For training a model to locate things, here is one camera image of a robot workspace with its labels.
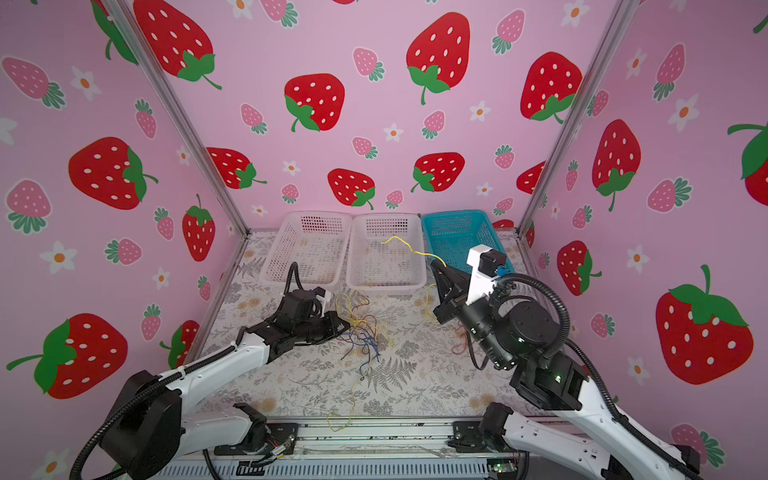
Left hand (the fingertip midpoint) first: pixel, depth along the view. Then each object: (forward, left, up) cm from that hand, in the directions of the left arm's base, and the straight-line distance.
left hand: (352, 323), depth 83 cm
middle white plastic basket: (+35, -9, -10) cm, 37 cm away
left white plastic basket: (+41, +19, -10) cm, 46 cm away
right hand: (-6, -19, +35) cm, 40 cm away
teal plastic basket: (+45, -35, -9) cm, 57 cm away
